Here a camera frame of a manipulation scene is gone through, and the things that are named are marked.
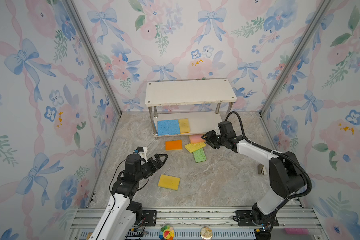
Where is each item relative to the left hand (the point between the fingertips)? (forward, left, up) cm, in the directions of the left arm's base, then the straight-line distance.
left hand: (163, 158), depth 76 cm
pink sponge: (+22, -19, -13) cm, 32 cm away
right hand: (+17, -21, -5) cm, 28 cm away
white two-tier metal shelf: (+33, -11, +17) cm, 38 cm away
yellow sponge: (+30, -11, -10) cm, 34 cm away
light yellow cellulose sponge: (+15, -16, -13) cm, 26 cm away
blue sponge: (+28, +2, -9) cm, 29 cm away
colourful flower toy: (-30, -2, -15) cm, 34 cm away
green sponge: (+11, -20, -16) cm, 28 cm away
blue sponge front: (+27, -5, -9) cm, 29 cm away
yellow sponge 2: (-6, -2, -16) cm, 17 cm away
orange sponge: (+19, -4, -17) cm, 25 cm away
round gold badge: (-30, -21, -17) cm, 40 cm away
